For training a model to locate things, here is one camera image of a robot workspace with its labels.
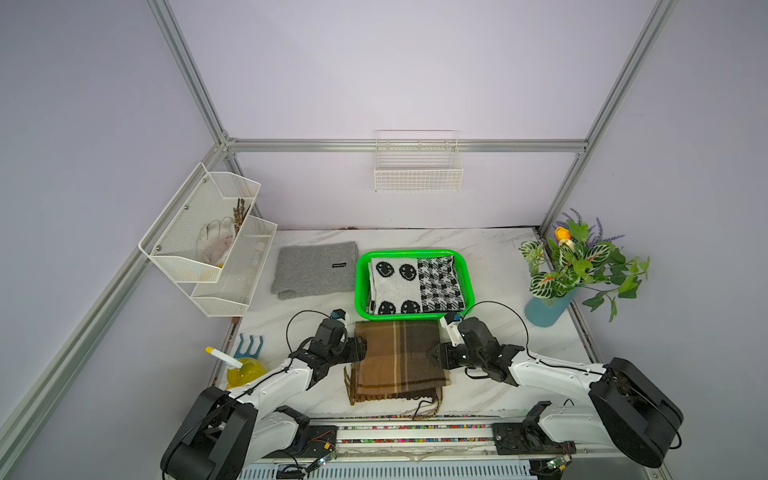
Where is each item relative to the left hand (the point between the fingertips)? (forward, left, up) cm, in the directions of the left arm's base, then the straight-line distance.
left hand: (359, 348), depth 89 cm
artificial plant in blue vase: (+8, -53, +34) cm, 64 cm away
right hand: (-3, -23, 0) cm, 23 cm away
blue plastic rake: (-2, +34, -1) cm, 34 cm away
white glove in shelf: (+17, +36, +30) cm, 50 cm away
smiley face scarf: (+19, -17, +6) cm, 26 cm away
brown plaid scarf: (-5, -12, +2) cm, 13 cm away
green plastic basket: (+23, 0, +9) cm, 24 cm away
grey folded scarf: (+28, +20, +3) cm, 34 cm away
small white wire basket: (+49, -18, +33) cm, 62 cm away
